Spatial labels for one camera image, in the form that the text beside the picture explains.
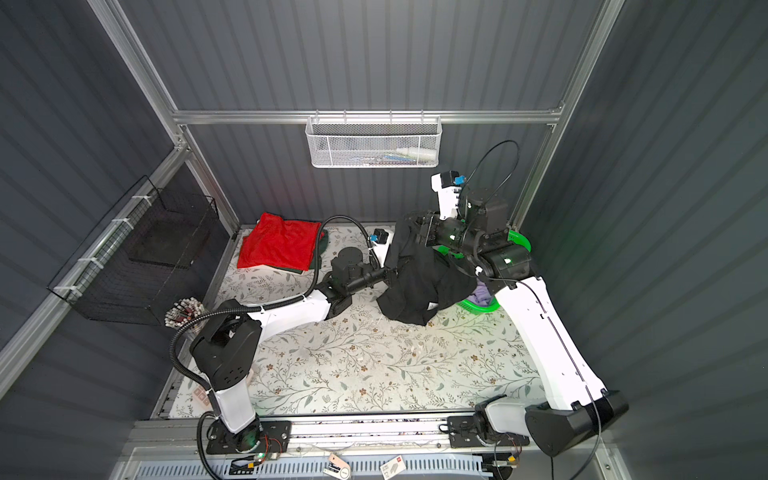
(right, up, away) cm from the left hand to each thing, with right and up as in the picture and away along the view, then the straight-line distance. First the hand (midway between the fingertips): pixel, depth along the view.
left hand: (413, 256), depth 80 cm
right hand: (-2, +8, -16) cm, 18 cm away
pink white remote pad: (-57, -38, -1) cm, 68 cm away
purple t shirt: (+22, -12, +12) cm, 28 cm away
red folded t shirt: (-49, +5, +29) cm, 57 cm away
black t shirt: (+3, -7, +4) cm, 8 cm away
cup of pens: (-61, -15, -1) cm, 63 cm away
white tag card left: (-18, -49, -12) cm, 53 cm away
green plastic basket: (+21, -16, +9) cm, 28 cm away
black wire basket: (-69, -2, -7) cm, 70 cm away
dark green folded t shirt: (-32, +3, +31) cm, 45 cm away
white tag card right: (-5, -49, -11) cm, 50 cm away
